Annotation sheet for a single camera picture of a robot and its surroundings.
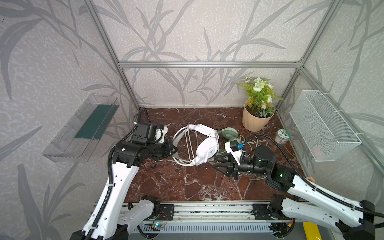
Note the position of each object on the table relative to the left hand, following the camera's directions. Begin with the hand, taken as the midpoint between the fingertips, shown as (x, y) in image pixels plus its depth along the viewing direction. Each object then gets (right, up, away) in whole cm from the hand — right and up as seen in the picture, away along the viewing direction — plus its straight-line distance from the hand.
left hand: (180, 145), depth 66 cm
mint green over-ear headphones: (+28, +2, +30) cm, 41 cm away
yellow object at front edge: (+60, -40, +1) cm, 72 cm away
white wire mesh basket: (+63, +5, -3) cm, 63 cm away
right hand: (+15, -4, -5) cm, 17 cm away
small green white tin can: (+61, 0, +28) cm, 67 cm away
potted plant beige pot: (+43, +13, +25) cm, 52 cm away
